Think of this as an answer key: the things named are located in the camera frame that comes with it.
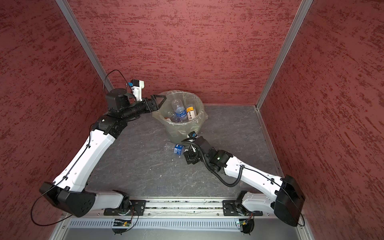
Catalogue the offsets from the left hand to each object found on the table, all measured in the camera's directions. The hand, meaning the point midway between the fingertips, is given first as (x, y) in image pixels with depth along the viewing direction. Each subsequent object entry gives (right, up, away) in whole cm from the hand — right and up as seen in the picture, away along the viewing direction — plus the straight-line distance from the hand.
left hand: (161, 101), depth 68 cm
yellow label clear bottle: (+13, -4, +21) cm, 25 cm away
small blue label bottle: (-1, -7, +25) cm, 26 cm away
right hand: (+14, -27, +9) cm, 31 cm away
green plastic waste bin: (+4, -16, +19) cm, 25 cm away
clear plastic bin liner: (+7, -15, +10) cm, 20 cm away
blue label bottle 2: (+6, -27, +21) cm, 35 cm away
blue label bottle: (+7, -5, +21) cm, 23 cm away
